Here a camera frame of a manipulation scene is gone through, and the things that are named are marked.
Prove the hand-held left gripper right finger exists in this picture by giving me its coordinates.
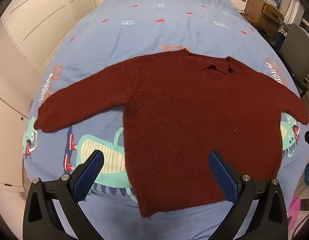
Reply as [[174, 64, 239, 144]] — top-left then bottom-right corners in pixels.
[[208, 150, 288, 240]]

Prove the wooden desk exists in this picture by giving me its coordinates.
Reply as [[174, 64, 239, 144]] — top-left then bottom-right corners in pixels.
[[245, 0, 285, 38]]

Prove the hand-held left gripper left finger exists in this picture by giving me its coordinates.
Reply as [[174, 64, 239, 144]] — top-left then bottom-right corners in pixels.
[[23, 149, 105, 240]]

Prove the grey chair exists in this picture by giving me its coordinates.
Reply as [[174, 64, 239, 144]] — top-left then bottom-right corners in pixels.
[[278, 24, 309, 98]]

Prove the dark red knitted sweater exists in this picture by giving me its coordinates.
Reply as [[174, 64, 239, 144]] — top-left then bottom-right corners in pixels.
[[34, 49, 309, 218]]

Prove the pink cloth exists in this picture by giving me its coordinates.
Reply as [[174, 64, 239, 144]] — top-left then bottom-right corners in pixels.
[[288, 196, 302, 222]]

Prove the white wardrobe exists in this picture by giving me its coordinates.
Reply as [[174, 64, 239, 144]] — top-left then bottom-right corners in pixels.
[[0, 0, 108, 193]]

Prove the blue dinosaur printed bed sheet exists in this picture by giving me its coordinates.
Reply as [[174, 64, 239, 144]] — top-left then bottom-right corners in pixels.
[[22, 0, 309, 240]]

